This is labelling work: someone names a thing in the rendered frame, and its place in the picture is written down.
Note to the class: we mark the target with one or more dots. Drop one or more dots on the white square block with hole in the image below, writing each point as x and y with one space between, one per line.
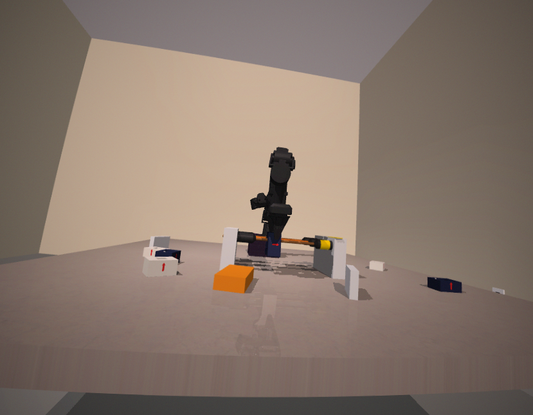
150 251

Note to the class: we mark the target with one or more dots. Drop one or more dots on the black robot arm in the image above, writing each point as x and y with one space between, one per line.
281 162

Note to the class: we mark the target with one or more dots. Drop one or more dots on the orange rectangular bar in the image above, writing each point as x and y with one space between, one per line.
233 278

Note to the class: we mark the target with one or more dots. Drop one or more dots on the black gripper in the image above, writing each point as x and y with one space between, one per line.
277 212

